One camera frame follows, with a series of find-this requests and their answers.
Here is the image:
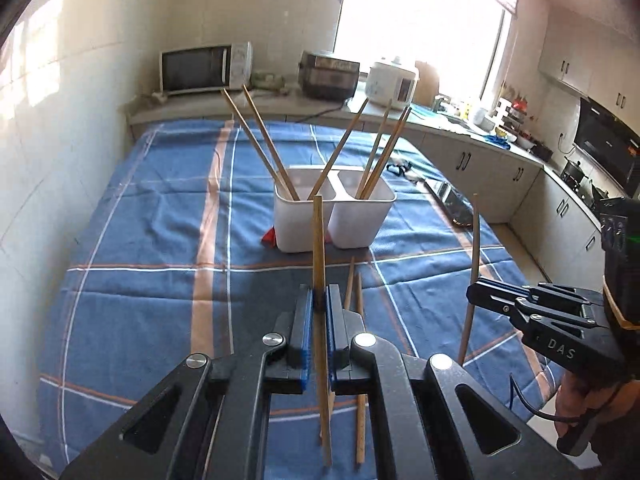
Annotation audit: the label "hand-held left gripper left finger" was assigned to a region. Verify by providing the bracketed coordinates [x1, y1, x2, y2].
[60, 284, 317, 480]

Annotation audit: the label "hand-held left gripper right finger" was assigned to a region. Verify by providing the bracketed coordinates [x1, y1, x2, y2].
[325, 284, 598, 480]

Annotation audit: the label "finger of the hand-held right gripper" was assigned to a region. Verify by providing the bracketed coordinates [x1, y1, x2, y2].
[466, 285, 613, 333]
[475, 279, 598, 308]

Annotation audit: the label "wooden chopstick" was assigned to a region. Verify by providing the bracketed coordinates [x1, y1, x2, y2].
[242, 85, 301, 201]
[356, 99, 394, 198]
[312, 195, 334, 468]
[221, 89, 296, 201]
[457, 192, 482, 366]
[355, 272, 369, 467]
[360, 105, 413, 200]
[309, 97, 371, 200]
[342, 256, 357, 312]

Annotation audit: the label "white two-compartment utensil holder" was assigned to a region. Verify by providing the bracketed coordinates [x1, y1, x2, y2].
[274, 164, 397, 254]

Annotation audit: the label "person's right hand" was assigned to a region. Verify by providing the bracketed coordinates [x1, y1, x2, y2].
[554, 371, 640, 466]

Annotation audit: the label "black shiny tray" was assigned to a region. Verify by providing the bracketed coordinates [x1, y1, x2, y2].
[424, 179, 475, 229]

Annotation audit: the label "white base cabinets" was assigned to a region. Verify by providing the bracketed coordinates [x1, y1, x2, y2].
[400, 127, 607, 283]

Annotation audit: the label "black cooking pot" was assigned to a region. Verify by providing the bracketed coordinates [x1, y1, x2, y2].
[560, 156, 587, 184]

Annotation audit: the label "black range hood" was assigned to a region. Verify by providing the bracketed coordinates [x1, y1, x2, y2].
[572, 97, 640, 199]

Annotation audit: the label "blue plaid tablecloth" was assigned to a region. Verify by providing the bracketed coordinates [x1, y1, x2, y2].
[37, 120, 566, 480]

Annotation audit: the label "cluster of countertop bottles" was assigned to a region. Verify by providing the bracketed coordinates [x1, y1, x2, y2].
[434, 91, 553, 157]

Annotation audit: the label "cardboard box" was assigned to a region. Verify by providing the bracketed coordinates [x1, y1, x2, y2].
[415, 60, 440, 106]

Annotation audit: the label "white rice cooker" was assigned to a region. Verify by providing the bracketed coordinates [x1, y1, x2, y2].
[365, 57, 420, 111]

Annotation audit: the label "white power strip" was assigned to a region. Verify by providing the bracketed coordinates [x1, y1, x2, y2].
[252, 72, 291, 94]

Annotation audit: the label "black kitchen appliance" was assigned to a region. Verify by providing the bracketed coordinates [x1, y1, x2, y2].
[298, 50, 361, 101]

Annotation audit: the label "bright window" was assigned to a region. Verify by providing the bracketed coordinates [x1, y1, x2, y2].
[334, 0, 518, 107]

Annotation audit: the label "white microwave oven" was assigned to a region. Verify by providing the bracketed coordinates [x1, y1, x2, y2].
[159, 41, 253, 97]

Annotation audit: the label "black cable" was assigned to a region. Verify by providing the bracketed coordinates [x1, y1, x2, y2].
[510, 375, 601, 423]

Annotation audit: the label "white wall cabinets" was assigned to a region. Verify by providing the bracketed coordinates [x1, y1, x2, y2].
[537, 12, 640, 113]

